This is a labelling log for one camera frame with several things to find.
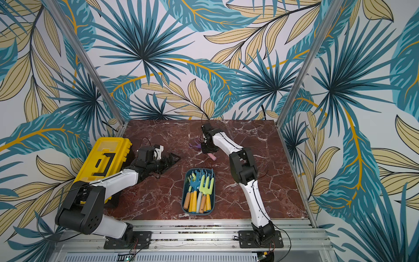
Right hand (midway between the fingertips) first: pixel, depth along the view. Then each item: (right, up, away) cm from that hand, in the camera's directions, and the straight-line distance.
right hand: (207, 150), depth 104 cm
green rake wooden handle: (-10, -21, -23) cm, 32 cm away
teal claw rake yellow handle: (-4, -12, -19) cm, 23 cm away
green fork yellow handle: (-1, -19, -23) cm, 30 cm away
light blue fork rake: (-4, -24, -24) cm, 34 cm away
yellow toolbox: (-50, -2, -23) cm, 55 cm away
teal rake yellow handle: (-6, -17, -20) cm, 27 cm away
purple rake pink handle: (-6, +2, +2) cm, 6 cm away
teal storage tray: (+1, -26, -26) cm, 37 cm away
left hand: (-16, -6, -16) cm, 24 cm away
